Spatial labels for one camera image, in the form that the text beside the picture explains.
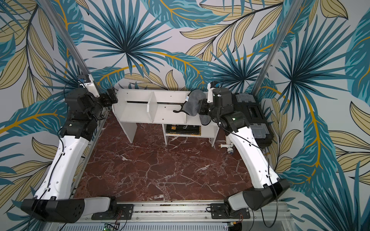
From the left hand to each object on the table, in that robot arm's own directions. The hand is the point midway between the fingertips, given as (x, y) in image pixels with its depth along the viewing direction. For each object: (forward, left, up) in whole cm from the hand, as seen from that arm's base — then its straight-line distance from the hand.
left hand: (105, 91), depth 66 cm
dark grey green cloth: (0, -40, -8) cm, 41 cm away
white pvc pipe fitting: (-3, -68, -42) cm, 80 cm away
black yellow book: (+1, -36, -30) cm, 47 cm away
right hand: (0, -44, -5) cm, 45 cm away
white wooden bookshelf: (+8, -20, -18) cm, 28 cm away
